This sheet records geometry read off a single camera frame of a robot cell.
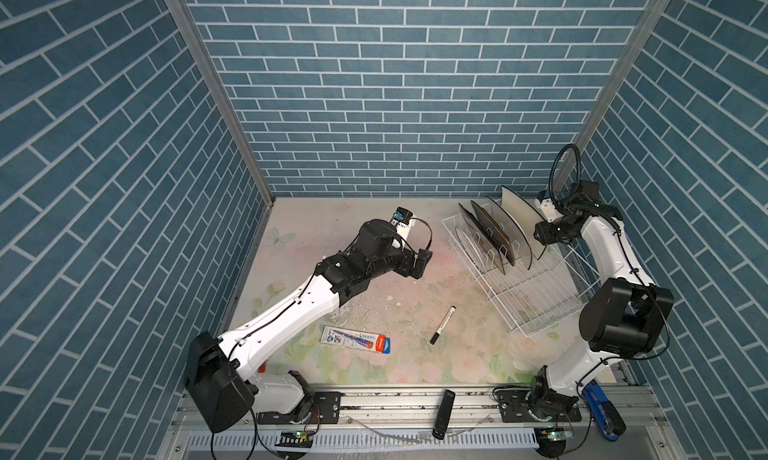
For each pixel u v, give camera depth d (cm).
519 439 71
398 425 72
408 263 64
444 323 87
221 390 37
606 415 71
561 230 75
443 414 73
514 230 86
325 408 73
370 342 83
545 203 81
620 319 47
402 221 63
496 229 85
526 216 90
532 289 94
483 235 84
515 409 73
